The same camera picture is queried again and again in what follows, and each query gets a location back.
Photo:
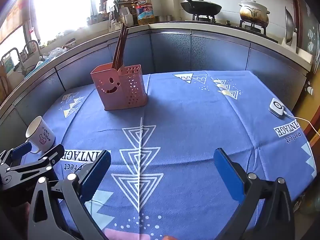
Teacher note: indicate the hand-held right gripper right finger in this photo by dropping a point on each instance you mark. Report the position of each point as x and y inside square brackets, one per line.
[227, 175]

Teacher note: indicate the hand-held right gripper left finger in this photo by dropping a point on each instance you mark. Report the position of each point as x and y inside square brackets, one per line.
[96, 175]

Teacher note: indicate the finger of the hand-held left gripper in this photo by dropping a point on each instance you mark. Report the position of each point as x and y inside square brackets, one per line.
[21, 150]
[52, 155]

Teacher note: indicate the pink plastic utensil holder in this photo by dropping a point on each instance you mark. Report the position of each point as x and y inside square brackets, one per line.
[117, 92]

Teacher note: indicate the white mug with pink print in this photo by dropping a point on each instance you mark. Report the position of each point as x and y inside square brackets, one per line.
[37, 135]

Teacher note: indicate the blue printed tablecloth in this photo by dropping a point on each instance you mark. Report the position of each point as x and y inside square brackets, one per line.
[187, 130]

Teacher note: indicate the wooden cutting board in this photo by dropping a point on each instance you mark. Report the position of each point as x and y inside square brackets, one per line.
[3, 82]

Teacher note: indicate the white round device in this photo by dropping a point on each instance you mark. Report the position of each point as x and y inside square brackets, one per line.
[277, 106]

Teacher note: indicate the blue plastic tray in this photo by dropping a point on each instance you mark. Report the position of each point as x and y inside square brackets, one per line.
[42, 64]

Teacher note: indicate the steel kitchen faucet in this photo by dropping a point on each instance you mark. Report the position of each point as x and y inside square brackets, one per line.
[31, 50]
[10, 60]

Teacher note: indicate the clear plastic bag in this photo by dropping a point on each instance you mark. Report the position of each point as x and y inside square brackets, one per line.
[56, 53]

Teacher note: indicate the blue kitchen counter cabinet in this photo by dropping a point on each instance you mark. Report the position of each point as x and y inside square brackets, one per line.
[212, 52]

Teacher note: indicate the dark brown chopstick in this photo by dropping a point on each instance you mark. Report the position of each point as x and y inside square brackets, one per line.
[121, 45]
[117, 47]
[125, 42]

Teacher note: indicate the printed window blind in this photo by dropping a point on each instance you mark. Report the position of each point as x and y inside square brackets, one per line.
[15, 22]

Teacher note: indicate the black gas stove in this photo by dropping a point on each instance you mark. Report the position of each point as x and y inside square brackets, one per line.
[250, 29]

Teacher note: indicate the white plastic jug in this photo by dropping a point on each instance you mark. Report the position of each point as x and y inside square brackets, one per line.
[126, 17]

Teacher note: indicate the steel pan lid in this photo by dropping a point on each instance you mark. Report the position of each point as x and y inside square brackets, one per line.
[289, 27]

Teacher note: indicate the white ceramic casserole pot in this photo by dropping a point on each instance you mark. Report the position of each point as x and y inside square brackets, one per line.
[253, 15]

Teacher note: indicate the black wok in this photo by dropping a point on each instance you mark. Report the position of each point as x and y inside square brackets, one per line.
[200, 8]

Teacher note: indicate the steel cup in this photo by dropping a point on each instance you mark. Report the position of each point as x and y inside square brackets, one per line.
[163, 18]

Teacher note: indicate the yellow cooking oil bottle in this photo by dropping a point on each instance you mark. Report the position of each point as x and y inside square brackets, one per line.
[144, 11]

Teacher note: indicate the dark wok lid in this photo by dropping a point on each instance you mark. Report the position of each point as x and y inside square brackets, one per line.
[201, 2]

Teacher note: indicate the glass door with fish stickers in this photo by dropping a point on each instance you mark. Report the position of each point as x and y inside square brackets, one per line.
[307, 17]

